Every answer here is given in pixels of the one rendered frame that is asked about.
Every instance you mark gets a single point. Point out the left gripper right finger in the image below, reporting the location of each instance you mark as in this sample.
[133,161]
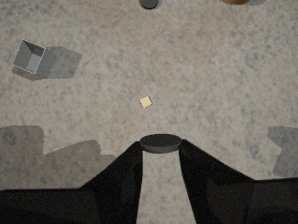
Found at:
[219,194]

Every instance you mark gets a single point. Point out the orange wooden disc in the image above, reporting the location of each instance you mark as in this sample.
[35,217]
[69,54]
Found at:
[238,2]

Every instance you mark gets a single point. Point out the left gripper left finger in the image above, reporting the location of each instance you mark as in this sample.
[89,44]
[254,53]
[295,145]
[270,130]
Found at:
[92,203]

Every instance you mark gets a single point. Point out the dark grey disc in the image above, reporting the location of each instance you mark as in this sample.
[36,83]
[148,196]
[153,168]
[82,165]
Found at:
[160,143]
[149,4]

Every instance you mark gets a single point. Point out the beige square pad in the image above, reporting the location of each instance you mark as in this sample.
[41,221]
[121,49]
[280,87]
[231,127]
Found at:
[145,102]

